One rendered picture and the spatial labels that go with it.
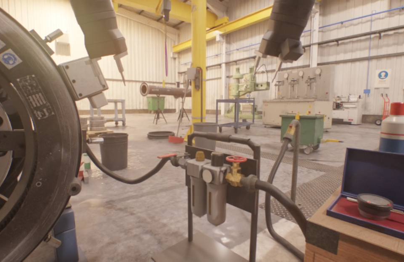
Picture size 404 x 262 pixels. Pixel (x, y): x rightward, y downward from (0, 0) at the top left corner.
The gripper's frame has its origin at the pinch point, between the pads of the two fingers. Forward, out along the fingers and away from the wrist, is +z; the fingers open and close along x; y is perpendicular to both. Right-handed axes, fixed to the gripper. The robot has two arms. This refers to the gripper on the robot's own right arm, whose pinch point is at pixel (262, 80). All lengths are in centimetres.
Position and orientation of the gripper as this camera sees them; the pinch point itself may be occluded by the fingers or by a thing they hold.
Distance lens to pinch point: 54.2
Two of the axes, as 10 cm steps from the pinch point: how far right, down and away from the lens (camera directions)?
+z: -1.8, 8.6, 4.8
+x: 9.7, 0.9, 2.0
